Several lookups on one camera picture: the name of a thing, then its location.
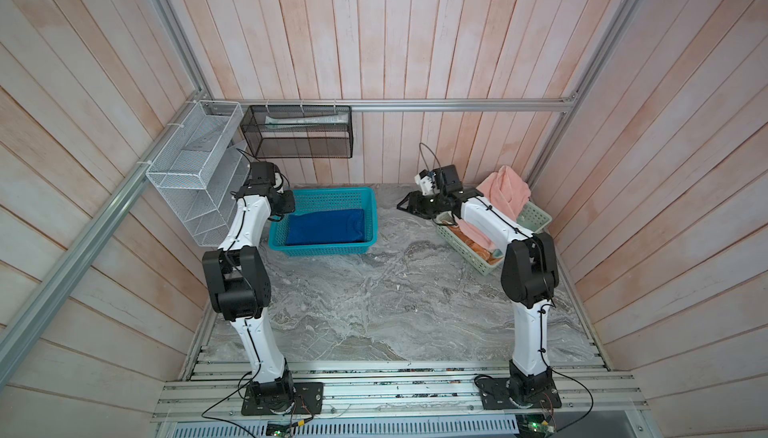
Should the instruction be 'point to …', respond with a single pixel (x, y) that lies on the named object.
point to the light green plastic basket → (532, 216)
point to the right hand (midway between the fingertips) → (404, 206)
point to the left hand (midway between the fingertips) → (288, 206)
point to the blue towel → (325, 226)
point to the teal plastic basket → (329, 199)
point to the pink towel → (507, 191)
